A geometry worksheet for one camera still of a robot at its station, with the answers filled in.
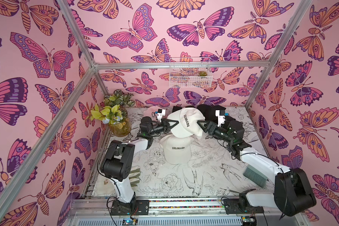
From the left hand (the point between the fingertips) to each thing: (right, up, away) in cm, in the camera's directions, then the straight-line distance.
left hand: (180, 123), depth 81 cm
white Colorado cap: (+4, -1, -2) cm, 5 cm away
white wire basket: (+8, +34, +13) cm, 37 cm away
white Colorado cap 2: (-1, -18, +9) cm, 20 cm away
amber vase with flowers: (-42, +7, +6) cm, 43 cm away
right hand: (+12, +1, -4) cm, 12 cm away
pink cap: (-21, +8, +26) cm, 35 cm away
